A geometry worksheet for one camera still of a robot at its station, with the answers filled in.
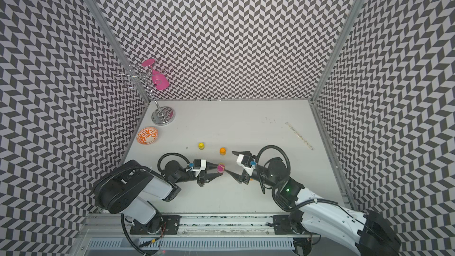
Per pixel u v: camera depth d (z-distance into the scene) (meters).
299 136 1.02
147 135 0.99
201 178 0.69
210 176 0.70
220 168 0.71
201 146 0.96
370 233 0.41
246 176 0.61
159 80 1.04
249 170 0.59
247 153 0.66
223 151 0.94
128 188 0.45
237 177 0.61
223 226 0.75
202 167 0.64
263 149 0.52
